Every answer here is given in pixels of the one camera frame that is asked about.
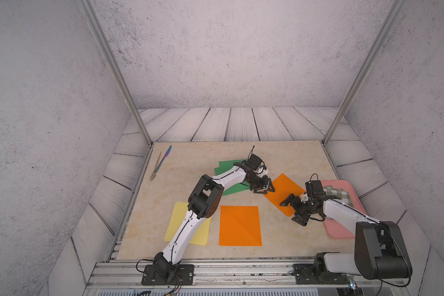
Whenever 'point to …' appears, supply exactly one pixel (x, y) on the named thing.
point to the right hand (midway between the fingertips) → (287, 209)
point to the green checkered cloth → (341, 194)
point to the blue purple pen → (166, 155)
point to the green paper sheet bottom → (242, 186)
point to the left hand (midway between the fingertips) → (274, 193)
